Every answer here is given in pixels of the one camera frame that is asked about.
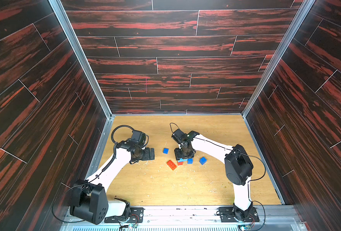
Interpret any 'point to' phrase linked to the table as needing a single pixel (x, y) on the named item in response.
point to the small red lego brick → (180, 163)
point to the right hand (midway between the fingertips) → (183, 155)
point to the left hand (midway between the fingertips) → (148, 155)
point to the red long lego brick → (171, 164)
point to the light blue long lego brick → (181, 160)
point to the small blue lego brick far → (165, 150)
